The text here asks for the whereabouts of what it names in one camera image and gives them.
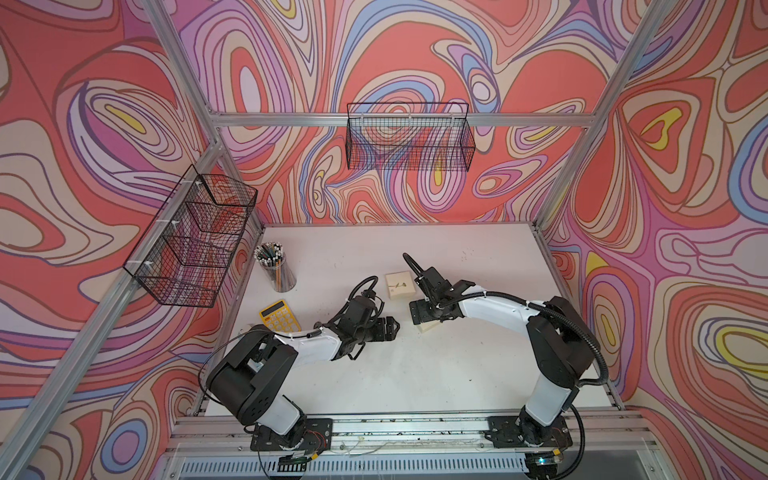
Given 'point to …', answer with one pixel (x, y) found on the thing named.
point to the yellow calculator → (279, 318)
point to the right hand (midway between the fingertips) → (429, 319)
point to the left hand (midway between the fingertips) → (394, 328)
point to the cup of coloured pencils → (276, 265)
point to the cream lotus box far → (399, 284)
